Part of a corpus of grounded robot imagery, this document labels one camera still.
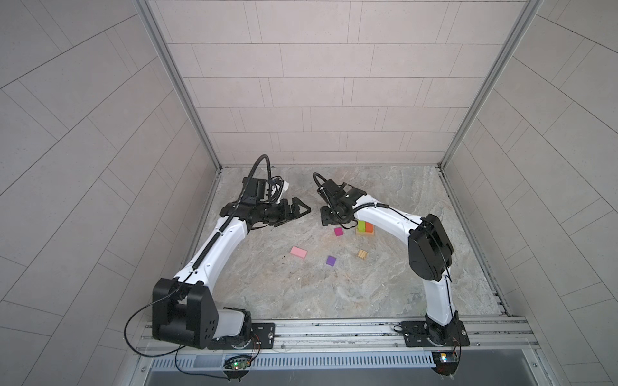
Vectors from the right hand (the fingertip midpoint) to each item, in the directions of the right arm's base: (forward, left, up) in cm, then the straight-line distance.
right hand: (326, 219), depth 91 cm
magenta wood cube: (-2, -4, -6) cm, 8 cm away
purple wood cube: (-14, -1, -7) cm, 15 cm away
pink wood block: (-10, +11, -5) cm, 16 cm away
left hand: (-5, +7, +14) cm, 17 cm away
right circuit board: (-44, -31, -9) cm, 55 cm away
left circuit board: (-42, +28, -3) cm, 50 cm away
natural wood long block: (-4, -13, -6) cm, 15 cm away
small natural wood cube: (-12, -12, -6) cm, 18 cm away
